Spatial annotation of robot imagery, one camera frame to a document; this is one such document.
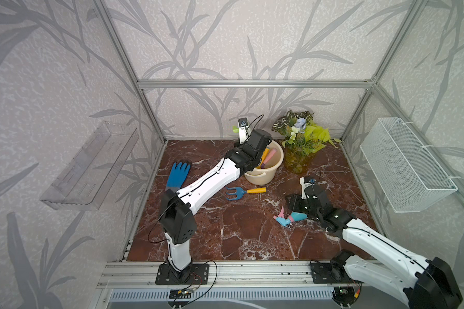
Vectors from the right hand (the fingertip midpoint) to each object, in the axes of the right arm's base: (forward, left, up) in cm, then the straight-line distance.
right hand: (288, 196), depth 83 cm
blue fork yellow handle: (+9, +22, -11) cm, 26 cm away
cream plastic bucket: (+8, +9, +4) cm, 13 cm away
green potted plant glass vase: (+27, -10, +8) cm, 30 cm away
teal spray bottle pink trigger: (-6, -4, -8) cm, 11 cm away
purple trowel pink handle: (+22, +6, 0) cm, 23 cm away
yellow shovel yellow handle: (+25, +8, 0) cm, 26 cm away
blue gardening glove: (+20, +55, -12) cm, 60 cm away
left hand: (+18, +17, +18) cm, 31 cm away
